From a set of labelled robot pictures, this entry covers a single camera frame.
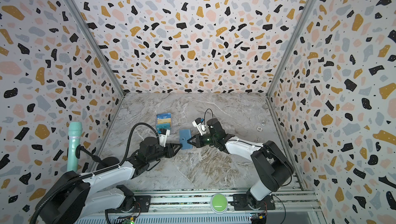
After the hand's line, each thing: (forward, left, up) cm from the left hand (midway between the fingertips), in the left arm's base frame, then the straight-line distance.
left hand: (184, 145), depth 82 cm
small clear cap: (+20, -50, -9) cm, 55 cm away
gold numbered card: (+21, +14, -6) cm, 26 cm away
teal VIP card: (+17, +13, -6) cm, 22 cm away
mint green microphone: (-6, +41, +22) cm, 46 cm away
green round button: (-26, -18, -10) cm, 33 cm away
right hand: (+1, -4, +1) cm, 4 cm away
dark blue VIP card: (+23, +15, -4) cm, 28 cm away
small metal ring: (+18, -48, -11) cm, 52 cm away
